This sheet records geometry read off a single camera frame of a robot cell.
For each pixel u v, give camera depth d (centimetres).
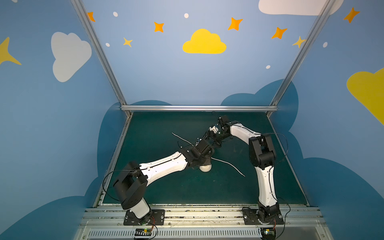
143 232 73
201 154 64
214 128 96
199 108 132
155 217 74
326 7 70
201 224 74
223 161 96
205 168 88
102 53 85
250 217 75
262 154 60
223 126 82
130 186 43
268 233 73
